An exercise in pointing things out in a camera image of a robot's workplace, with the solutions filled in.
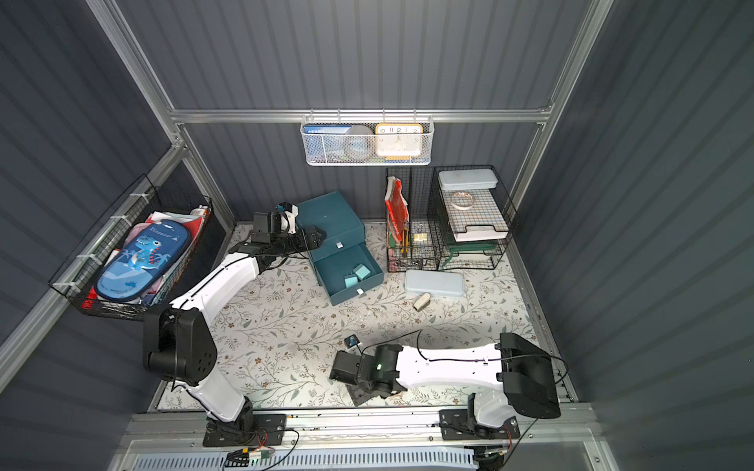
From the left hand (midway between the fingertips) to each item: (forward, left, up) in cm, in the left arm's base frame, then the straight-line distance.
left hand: (318, 236), depth 89 cm
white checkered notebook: (+7, -53, 0) cm, 53 cm away
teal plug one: (-5, -13, -11) cm, 18 cm away
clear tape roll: (+17, -47, 0) cm, 50 cm away
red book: (+26, -26, -11) cm, 38 cm away
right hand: (-39, -15, -14) cm, 44 cm away
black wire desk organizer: (+16, -43, -8) cm, 47 cm away
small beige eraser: (-13, -33, -18) cm, 39 cm away
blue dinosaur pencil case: (-19, +34, +14) cm, 42 cm away
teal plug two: (-8, -10, -11) cm, 17 cm away
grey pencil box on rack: (+25, -50, +3) cm, 56 cm away
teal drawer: (-6, -8, -11) cm, 15 cm away
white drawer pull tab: (-13, -13, -11) cm, 21 cm away
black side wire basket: (-1, +43, +14) cm, 46 cm away
